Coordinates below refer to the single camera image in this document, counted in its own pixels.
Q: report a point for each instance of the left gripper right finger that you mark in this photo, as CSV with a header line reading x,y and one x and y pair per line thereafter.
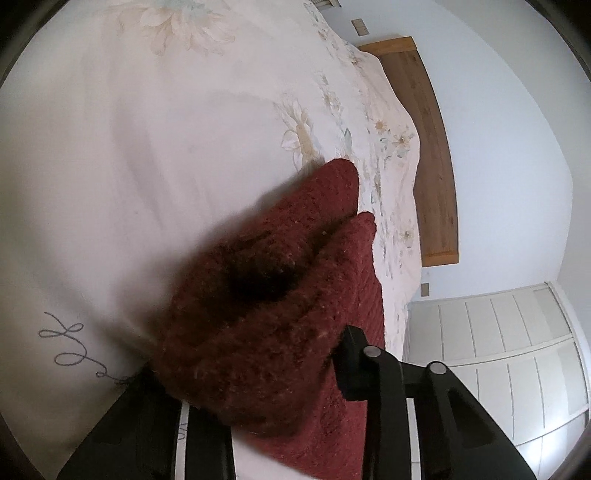
x,y
458,438

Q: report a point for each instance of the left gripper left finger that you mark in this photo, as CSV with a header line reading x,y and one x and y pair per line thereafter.
x,y
142,436

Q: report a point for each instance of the left wall switch plate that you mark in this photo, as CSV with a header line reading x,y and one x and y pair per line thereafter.
x,y
360,27

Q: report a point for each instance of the dark red knit sweater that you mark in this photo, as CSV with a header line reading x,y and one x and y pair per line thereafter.
x,y
252,325

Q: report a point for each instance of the floral pink duvet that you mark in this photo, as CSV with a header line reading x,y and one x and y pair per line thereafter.
x,y
134,133

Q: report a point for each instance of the wooden headboard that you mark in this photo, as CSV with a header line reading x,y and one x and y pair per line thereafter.
x,y
435,189

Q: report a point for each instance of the white louvered wardrobe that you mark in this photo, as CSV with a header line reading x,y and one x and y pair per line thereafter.
x,y
521,356

